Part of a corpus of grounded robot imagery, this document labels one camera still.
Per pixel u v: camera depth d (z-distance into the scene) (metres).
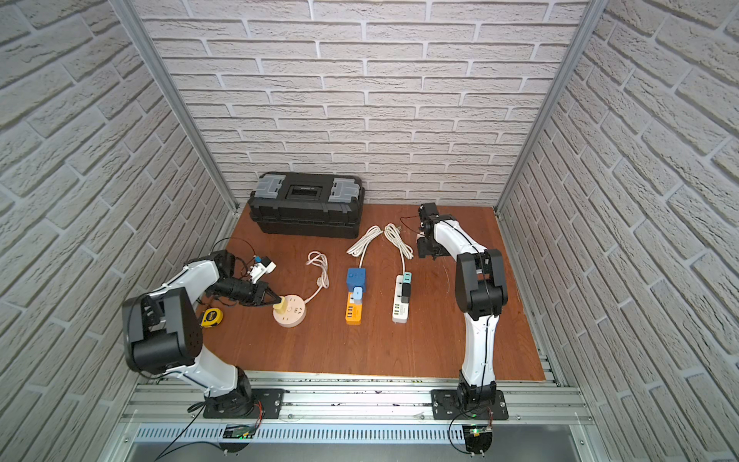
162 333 0.47
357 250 1.03
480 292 0.56
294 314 0.87
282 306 0.85
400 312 0.87
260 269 0.81
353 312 0.87
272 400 0.74
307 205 0.97
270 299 0.83
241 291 0.75
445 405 0.73
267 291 0.82
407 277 0.90
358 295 0.87
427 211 0.83
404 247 1.03
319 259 1.00
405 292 0.87
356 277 0.89
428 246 0.92
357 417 0.73
